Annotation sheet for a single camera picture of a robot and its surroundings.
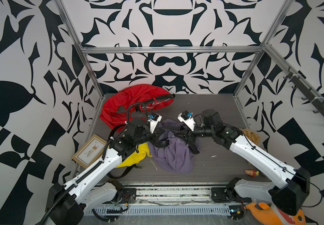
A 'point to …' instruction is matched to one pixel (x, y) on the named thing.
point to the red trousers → (114, 108)
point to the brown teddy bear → (254, 138)
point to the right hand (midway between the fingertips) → (178, 128)
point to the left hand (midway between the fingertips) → (160, 126)
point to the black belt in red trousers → (138, 108)
